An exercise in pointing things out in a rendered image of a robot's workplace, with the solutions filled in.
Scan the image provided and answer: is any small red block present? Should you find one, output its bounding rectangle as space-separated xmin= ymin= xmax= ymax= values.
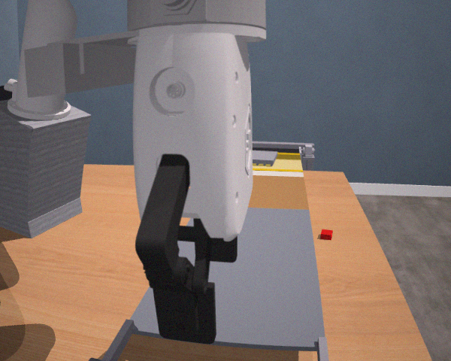
xmin=320 ymin=229 xmax=333 ymax=240

